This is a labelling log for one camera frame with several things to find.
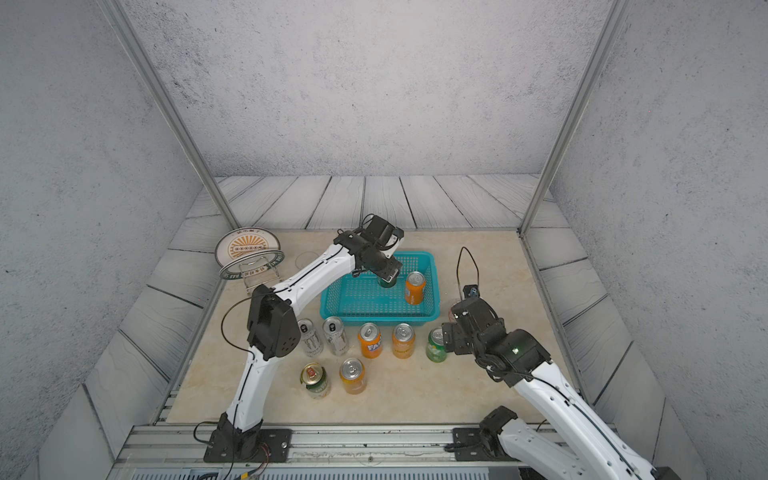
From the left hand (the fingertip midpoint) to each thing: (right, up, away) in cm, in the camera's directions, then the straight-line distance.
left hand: (395, 267), depth 93 cm
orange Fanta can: (-7, -19, -12) cm, 23 cm away
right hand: (+18, -14, -19) cm, 30 cm away
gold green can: (-20, -26, -18) cm, 38 cm away
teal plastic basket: (-12, -11, +9) cm, 19 cm away
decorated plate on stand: (-48, +8, +4) cm, 49 cm away
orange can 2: (-10, -26, -18) cm, 33 cm away
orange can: (+2, -19, -12) cm, 22 cm away
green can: (+11, -21, -12) cm, 26 cm away
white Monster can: (-16, -17, -13) cm, 27 cm away
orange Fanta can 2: (+6, -6, -1) cm, 9 cm away
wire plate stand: (-47, -2, +12) cm, 49 cm away
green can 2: (-3, -5, +2) cm, 6 cm away
